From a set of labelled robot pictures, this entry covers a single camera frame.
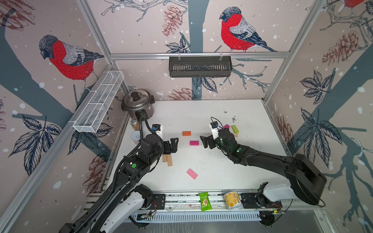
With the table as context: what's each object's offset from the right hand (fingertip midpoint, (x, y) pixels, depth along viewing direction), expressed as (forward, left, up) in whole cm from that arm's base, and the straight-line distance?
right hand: (207, 131), depth 85 cm
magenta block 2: (+14, -15, -13) cm, 25 cm away
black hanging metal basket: (+49, +3, +14) cm, 51 cm away
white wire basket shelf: (-6, +61, +17) cm, 63 cm away
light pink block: (-20, +9, -15) cm, 26 cm away
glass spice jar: (+6, +47, -3) cm, 48 cm away
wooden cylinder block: (+7, -22, -15) cm, 27 cm away
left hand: (-9, +19, +9) cm, 23 cm away
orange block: (+7, +13, -14) cm, 20 cm away
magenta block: (-1, +8, -13) cm, 16 cm away
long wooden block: (-13, +23, -13) cm, 29 cm away
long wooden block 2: (-11, +26, -14) cm, 32 cm away
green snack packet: (-34, +1, -13) cm, 37 cm away
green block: (+11, -22, -14) cm, 28 cm away
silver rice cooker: (+21, +48, +5) cm, 52 cm away
